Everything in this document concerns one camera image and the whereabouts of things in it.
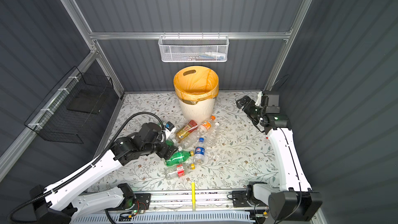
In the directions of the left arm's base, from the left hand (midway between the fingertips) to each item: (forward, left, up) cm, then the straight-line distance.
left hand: (171, 142), depth 74 cm
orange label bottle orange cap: (+18, -19, -13) cm, 29 cm away
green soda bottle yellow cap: (-2, -3, -13) cm, 13 cm away
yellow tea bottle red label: (+17, -9, -12) cm, 22 cm away
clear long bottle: (+9, -10, -14) cm, 19 cm away
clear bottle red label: (-10, -3, -14) cm, 17 cm away
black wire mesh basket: (+13, +48, +10) cm, 51 cm away
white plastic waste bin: (+22, -15, -5) cm, 27 cm away
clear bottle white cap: (+11, -22, -18) cm, 31 cm away
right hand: (+11, -36, +11) cm, 39 cm away
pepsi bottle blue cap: (0, -14, -13) cm, 19 cm away
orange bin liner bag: (+45, -11, -2) cm, 46 cm away
